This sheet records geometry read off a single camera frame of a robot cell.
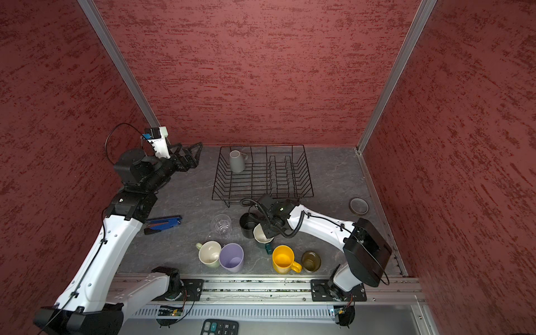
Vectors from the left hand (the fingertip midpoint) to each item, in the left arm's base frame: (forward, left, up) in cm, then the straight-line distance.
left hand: (192, 148), depth 67 cm
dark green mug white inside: (-16, -22, -35) cm, 45 cm away
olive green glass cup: (-25, -42, -38) cm, 62 cm away
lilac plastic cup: (-24, -11, -38) cm, 46 cm away
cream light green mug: (-24, -3, -33) cm, 41 cm away
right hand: (-16, -26, -32) cm, 45 cm away
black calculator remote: (-45, -9, -37) cm, 59 cm away
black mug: (-10, -16, -33) cm, 39 cm away
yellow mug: (-24, -31, -38) cm, 55 cm away
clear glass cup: (-10, -4, -38) cm, 40 cm away
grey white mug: (+20, -9, -29) cm, 36 cm away
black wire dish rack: (+19, -13, -37) cm, 43 cm away
